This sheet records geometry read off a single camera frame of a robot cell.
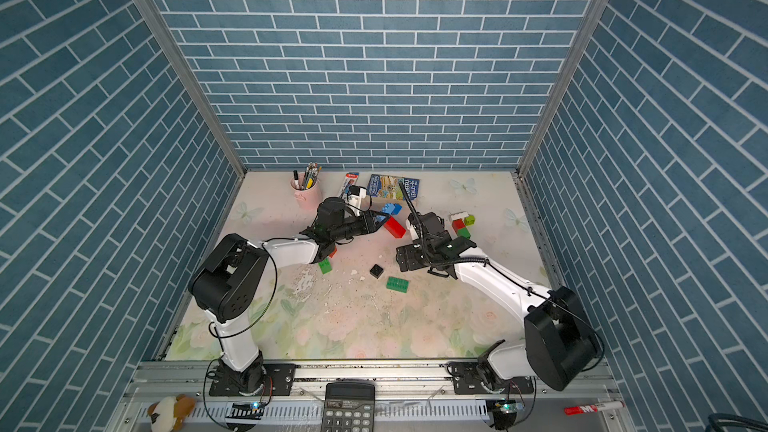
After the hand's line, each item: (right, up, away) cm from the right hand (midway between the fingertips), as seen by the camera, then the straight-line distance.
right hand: (412, 254), depth 86 cm
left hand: (-5, +10, +3) cm, 11 cm away
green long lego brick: (-4, -10, +3) cm, 11 cm away
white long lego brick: (+18, +10, +18) cm, 27 cm away
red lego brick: (-5, +7, +5) cm, 10 cm away
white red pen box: (-23, +24, +30) cm, 45 cm away
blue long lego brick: (-6, +13, +5) cm, 15 cm away
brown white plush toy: (-56, -32, -19) cm, 67 cm away
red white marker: (+38, -33, -17) cm, 53 cm away
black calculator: (-16, -32, -18) cm, 39 cm away
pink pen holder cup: (-35, +19, +16) cm, 43 cm away
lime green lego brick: (+21, +9, +18) cm, 29 cm away
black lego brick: (-11, -6, +5) cm, 14 cm away
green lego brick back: (+18, +5, +15) cm, 24 cm away
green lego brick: (-27, -4, +5) cm, 27 cm away
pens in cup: (-33, +25, +13) cm, 43 cm away
